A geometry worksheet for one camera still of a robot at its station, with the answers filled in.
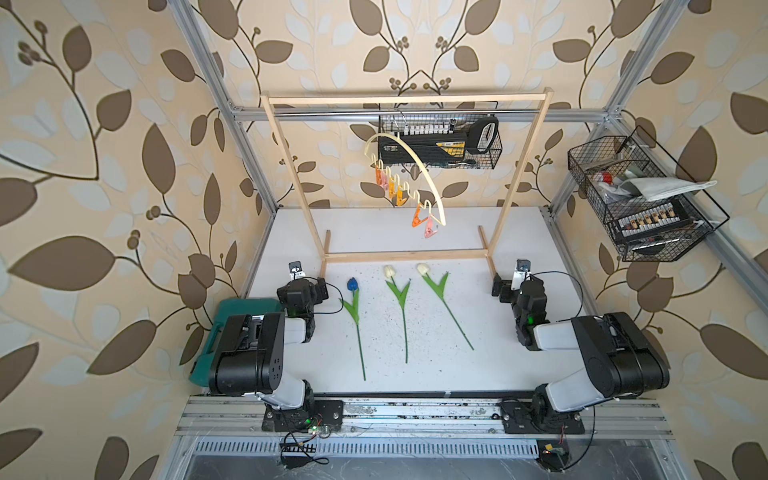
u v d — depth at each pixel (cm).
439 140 81
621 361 46
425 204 124
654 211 68
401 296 96
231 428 76
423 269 100
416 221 73
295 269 81
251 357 45
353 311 93
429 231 69
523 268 79
